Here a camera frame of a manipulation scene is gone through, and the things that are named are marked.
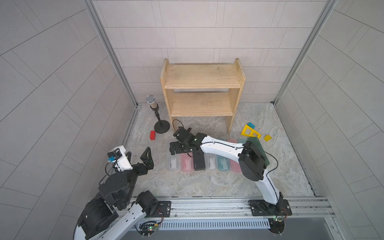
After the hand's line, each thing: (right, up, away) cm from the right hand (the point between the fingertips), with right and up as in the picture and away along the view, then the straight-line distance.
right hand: (175, 149), depth 86 cm
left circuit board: (-9, -30, -20) cm, 38 cm away
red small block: (-17, +6, +11) cm, 21 cm away
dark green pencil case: (+50, +2, +9) cm, 51 cm away
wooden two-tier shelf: (+16, +39, +26) cm, 50 cm away
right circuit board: (+50, -31, -18) cm, 61 cm away
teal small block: (+50, +13, +16) cm, 54 cm away
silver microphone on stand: (-12, +12, +15) cm, 23 cm away
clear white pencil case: (-1, -7, -1) cm, 7 cm away
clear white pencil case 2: (+20, -7, -1) cm, 21 cm away
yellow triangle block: (+47, +9, +16) cm, 50 cm away
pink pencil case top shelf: (+7, -7, 0) cm, 10 cm away
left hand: (-9, +6, -25) cm, 27 cm away
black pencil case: (+13, -6, +1) cm, 15 cm away
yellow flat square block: (+58, +5, +10) cm, 59 cm away
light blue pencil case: (+42, +3, +10) cm, 43 cm away
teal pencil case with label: (+28, -8, -1) cm, 29 cm away
